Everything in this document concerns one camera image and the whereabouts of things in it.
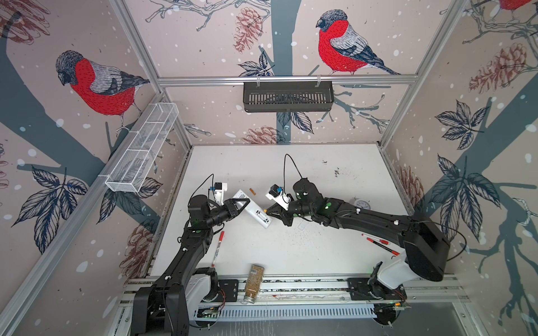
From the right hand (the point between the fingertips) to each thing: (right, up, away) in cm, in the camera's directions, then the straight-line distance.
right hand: (267, 212), depth 77 cm
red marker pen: (-20, -14, +8) cm, 26 cm away
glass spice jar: (-4, -24, -6) cm, 25 cm away
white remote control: (-3, -2, +2) cm, 4 cm away
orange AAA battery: (-8, +5, +23) cm, 25 cm away
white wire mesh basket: (-47, +16, -6) cm, 50 cm away
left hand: (-7, +3, 0) cm, 8 cm away
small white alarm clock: (+43, 0, +15) cm, 45 cm away
